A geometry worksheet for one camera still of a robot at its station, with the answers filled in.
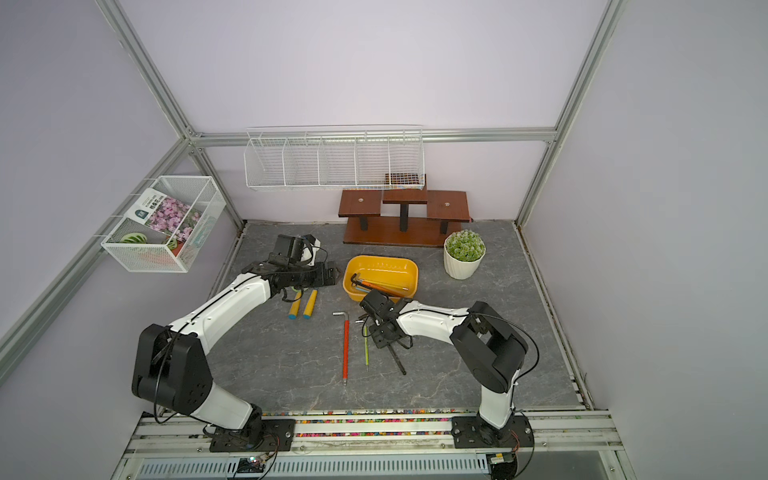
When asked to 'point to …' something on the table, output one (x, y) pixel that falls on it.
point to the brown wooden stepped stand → (403, 217)
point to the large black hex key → (396, 360)
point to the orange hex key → (383, 289)
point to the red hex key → (346, 345)
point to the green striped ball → (134, 237)
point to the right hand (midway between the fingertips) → (383, 332)
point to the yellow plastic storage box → (395, 276)
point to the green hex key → (366, 346)
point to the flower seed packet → (163, 213)
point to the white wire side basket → (163, 254)
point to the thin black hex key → (357, 282)
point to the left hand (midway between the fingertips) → (331, 276)
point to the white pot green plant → (462, 253)
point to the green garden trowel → (292, 315)
